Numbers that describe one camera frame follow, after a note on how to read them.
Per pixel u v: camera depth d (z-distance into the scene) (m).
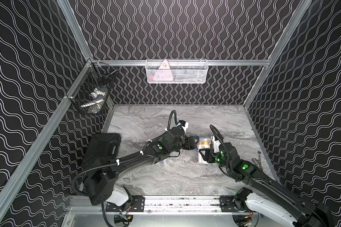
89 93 0.84
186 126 0.71
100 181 0.42
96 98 0.86
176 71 1.34
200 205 0.76
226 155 0.58
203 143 0.78
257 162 0.88
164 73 0.90
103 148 0.90
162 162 0.86
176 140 0.60
